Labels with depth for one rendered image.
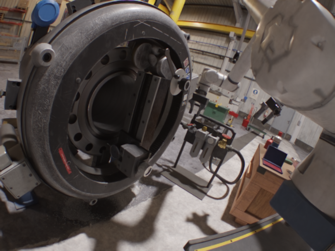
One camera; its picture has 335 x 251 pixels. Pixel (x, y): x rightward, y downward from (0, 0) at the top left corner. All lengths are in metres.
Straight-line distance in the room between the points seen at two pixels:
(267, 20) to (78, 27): 0.35
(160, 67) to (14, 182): 0.56
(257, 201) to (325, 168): 0.94
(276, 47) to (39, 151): 0.47
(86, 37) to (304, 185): 0.51
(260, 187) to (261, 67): 0.99
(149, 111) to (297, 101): 0.46
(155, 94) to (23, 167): 0.45
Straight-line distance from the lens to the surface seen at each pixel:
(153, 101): 0.56
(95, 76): 0.55
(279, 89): 0.21
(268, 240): 0.82
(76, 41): 0.37
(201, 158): 1.32
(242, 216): 1.29
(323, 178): 0.33
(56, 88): 0.37
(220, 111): 3.82
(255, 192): 1.18
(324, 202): 0.33
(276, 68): 0.21
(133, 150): 0.56
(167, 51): 0.55
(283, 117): 11.02
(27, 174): 0.48
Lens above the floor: 0.76
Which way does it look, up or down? 16 degrees down
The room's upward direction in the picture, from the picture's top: 19 degrees clockwise
